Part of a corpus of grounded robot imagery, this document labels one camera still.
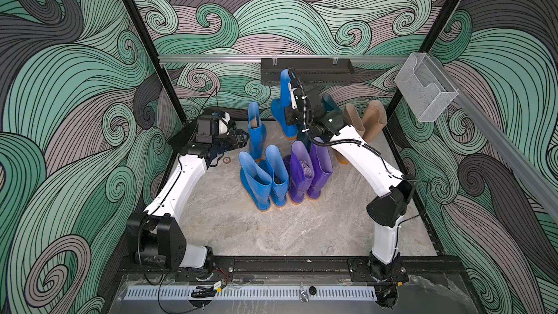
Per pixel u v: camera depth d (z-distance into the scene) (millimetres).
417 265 758
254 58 936
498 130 619
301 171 699
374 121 900
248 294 697
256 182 675
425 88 796
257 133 862
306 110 551
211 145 621
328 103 905
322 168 698
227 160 1035
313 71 950
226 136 697
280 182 670
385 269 621
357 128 815
